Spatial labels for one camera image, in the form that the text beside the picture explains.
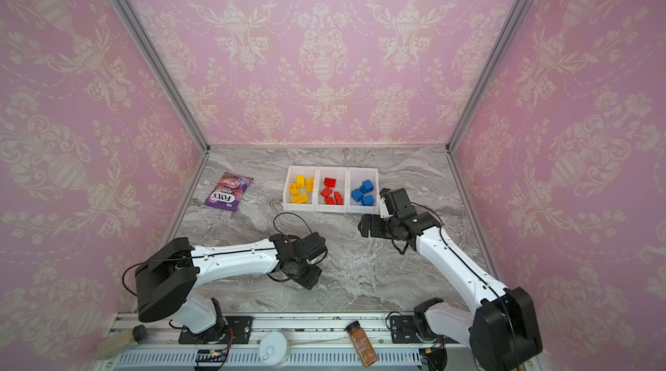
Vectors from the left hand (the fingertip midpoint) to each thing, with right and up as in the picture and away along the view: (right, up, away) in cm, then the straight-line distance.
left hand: (312, 282), depth 81 cm
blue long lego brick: (+20, +24, +18) cm, 36 cm away
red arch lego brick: (+9, +24, +19) cm, 31 cm away
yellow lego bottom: (-9, +28, +21) cm, 36 cm away
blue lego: (+20, +29, +21) cm, 41 cm away
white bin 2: (+9, +34, +26) cm, 44 cm away
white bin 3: (+15, +33, +24) cm, 44 cm away
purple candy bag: (-36, +27, +21) cm, 49 cm away
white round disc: (-9, -11, -14) cm, 20 cm away
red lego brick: (+5, +31, +25) cm, 39 cm away
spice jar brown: (+15, -11, -13) cm, 22 cm away
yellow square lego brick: (-7, +31, +25) cm, 40 cm away
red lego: (+3, +27, +23) cm, 36 cm away
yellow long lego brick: (-3, +30, +24) cm, 38 cm away
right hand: (+19, +17, +2) cm, 26 cm away
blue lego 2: (+15, +26, +18) cm, 35 cm away
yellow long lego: (-6, +24, +19) cm, 31 cm away
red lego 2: (+4, +24, +19) cm, 31 cm away
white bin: (-4, +34, +24) cm, 42 cm away
